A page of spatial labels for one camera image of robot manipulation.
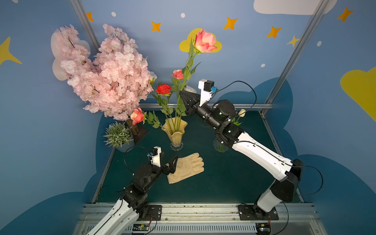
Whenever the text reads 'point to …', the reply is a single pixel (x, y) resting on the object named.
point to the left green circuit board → (140, 227)
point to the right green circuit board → (263, 228)
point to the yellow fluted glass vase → (174, 127)
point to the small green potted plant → (118, 135)
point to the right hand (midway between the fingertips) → (184, 90)
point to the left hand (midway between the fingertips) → (170, 153)
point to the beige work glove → (186, 166)
